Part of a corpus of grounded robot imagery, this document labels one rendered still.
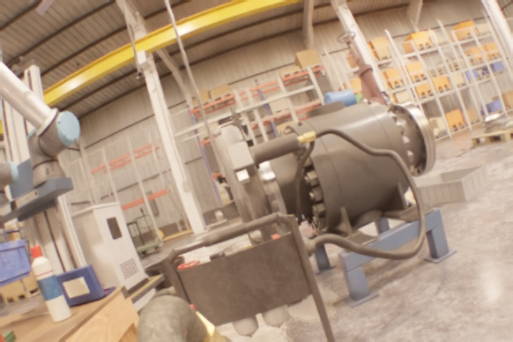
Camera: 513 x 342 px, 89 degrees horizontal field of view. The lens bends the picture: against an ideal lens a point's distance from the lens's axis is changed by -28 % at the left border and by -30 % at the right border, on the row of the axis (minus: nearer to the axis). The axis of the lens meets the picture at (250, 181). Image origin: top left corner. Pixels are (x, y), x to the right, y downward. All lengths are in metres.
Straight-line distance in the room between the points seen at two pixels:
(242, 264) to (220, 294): 0.11
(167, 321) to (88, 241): 1.72
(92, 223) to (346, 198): 1.30
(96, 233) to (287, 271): 1.17
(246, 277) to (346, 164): 0.81
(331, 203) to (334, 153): 0.22
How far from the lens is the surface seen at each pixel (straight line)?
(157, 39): 10.12
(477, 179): 2.86
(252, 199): 1.43
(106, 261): 1.89
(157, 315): 0.23
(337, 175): 1.59
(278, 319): 1.05
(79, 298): 1.17
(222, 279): 0.99
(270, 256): 0.98
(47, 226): 1.97
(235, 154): 1.38
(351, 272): 1.53
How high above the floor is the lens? 0.65
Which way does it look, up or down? 1 degrees up
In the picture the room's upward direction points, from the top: 20 degrees counter-clockwise
